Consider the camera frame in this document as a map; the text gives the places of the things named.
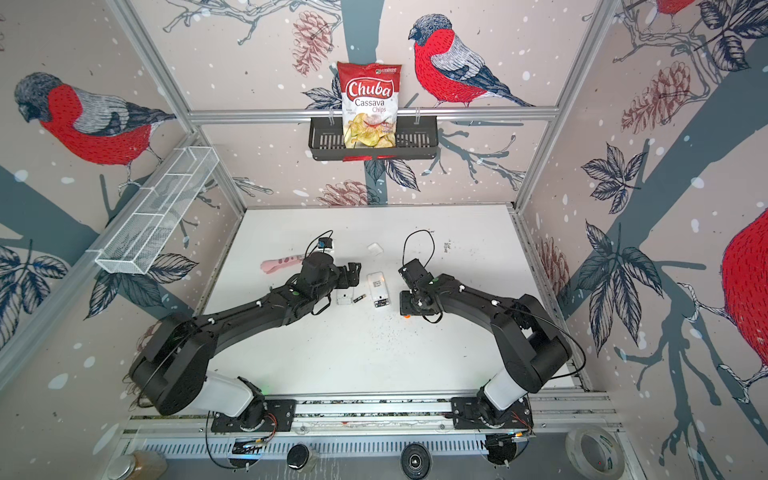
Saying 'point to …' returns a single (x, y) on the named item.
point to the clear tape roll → (595, 453)
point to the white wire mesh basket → (144, 233)
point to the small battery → (359, 298)
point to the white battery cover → (375, 248)
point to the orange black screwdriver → (407, 316)
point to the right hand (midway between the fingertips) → (405, 311)
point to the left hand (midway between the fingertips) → (349, 265)
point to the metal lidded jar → (141, 465)
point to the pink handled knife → (270, 265)
